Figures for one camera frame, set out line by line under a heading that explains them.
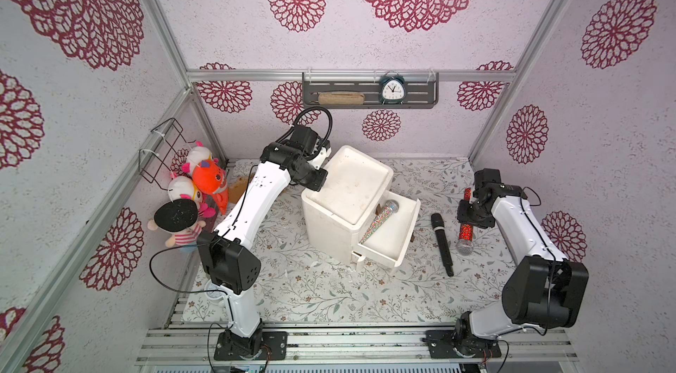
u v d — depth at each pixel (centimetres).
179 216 75
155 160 75
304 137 62
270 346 73
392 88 90
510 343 76
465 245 80
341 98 88
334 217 72
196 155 94
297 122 64
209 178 88
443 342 73
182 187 84
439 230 95
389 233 87
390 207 90
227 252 45
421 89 94
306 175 66
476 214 72
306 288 85
